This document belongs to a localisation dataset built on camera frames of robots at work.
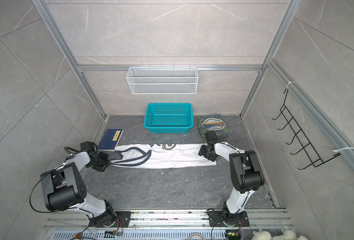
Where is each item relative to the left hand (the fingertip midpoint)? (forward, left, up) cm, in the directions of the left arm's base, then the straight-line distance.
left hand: (112, 158), depth 92 cm
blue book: (+16, +7, -3) cm, 18 cm away
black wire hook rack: (-19, -98, +29) cm, 104 cm away
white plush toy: (-42, -78, +6) cm, 89 cm away
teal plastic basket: (+37, -35, -3) cm, 51 cm away
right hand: (+2, -60, -3) cm, 60 cm away
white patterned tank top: (+2, -30, -2) cm, 30 cm away
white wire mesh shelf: (+45, -32, +26) cm, 61 cm away
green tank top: (+27, -68, 0) cm, 73 cm away
